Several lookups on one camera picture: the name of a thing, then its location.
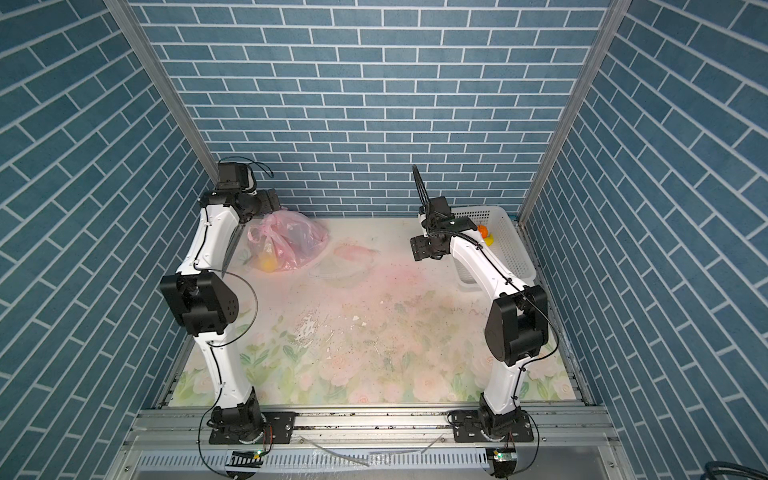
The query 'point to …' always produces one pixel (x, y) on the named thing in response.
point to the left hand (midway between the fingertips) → (265, 201)
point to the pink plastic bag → (282, 240)
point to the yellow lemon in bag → (267, 263)
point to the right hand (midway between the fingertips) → (425, 244)
